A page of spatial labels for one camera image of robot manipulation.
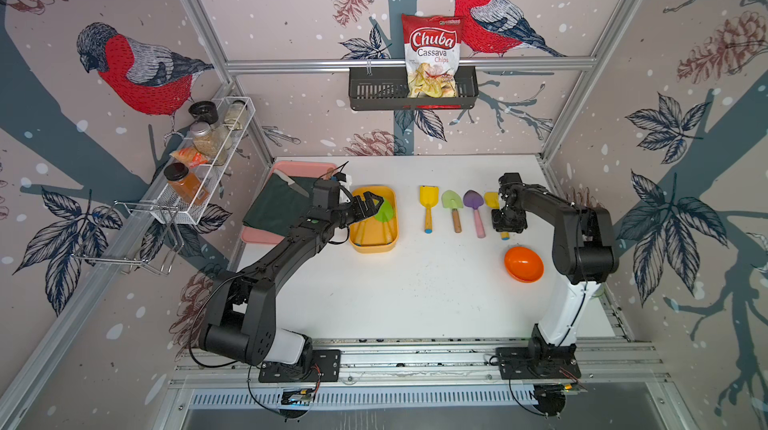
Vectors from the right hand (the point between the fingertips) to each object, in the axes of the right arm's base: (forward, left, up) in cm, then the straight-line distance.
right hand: (501, 225), depth 100 cm
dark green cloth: (+4, +79, +2) cm, 79 cm away
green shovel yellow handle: (+3, +40, +1) cm, 40 cm away
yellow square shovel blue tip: (+11, +25, +1) cm, 27 cm away
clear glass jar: (+11, +83, +36) cm, 91 cm away
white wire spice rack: (-19, +86, +35) cm, 95 cm away
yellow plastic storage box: (-5, +42, +1) cm, 42 cm away
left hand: (-4, +41, +19) cm, 45 cm away
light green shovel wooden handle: (+10, +16, +1) cm, 19 cm away
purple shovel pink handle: (+10, +8, +1) cm, 13 cm away
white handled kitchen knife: (+14, +77, +3) cm, 78 cm away
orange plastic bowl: (-15, -3, +2) cm, 16 cm away
